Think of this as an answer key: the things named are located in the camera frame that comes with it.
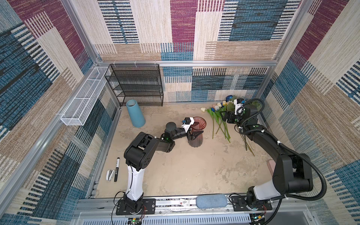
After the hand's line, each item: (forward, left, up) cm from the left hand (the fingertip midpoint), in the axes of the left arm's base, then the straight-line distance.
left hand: (201, 125), depth 85 cm
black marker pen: (-20, +51, -16) cm, 57 cm away
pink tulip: (+31, -15, -15) cm, 37 cm away
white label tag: (-38, +10, -17) cm, 42 cm away
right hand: (+7, -16, +2) cm, 17 cm away
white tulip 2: (+25, -17, -13) cm, 33 cm away
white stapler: (-23, +54, -16) cm, 61 cm away
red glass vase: (+1, +1, -1) cm, 1 cm away
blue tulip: (+38, -28, -13) cm, 49 cm away
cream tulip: (+29, -19, -13) cm, 38 cm away
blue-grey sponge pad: (-37, -3, -14) cm, 40 cm away
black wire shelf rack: (+39, +41, +2) cm, 57 cm away
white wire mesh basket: (-2, +64, +16) cm, 66 cm away
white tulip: (+26, -6, -15) cm, 31 cm away
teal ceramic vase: (+13, +43, -11) cm, 46 cm away
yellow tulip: (+31, -23, -12) cm, 40 cm away
